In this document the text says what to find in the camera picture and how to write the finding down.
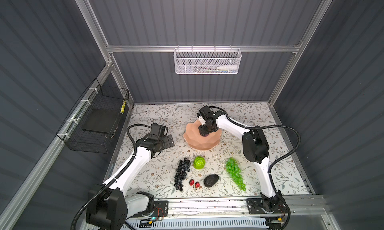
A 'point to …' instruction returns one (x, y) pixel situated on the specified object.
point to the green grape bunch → (234, 172)
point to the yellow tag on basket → (123, 106)
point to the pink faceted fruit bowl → (193, 137)
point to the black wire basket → (88, 124)
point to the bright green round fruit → (199, 162)
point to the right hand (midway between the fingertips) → (204, 131)
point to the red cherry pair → (191, 182)
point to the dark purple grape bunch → (181, 173)
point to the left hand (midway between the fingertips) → (164, 142)
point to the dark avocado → (210, 180)
